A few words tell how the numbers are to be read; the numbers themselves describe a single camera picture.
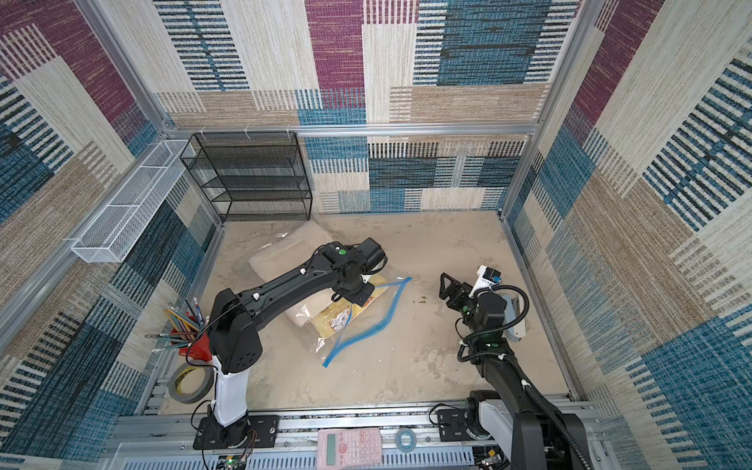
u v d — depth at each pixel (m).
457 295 0.74
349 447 0.70
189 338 0.82
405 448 0.71
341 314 0.88
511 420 0.54
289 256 1.04
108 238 0.70
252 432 0.73
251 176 1.09
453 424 0.74
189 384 0.81
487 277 0.73
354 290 0.72
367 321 0.92
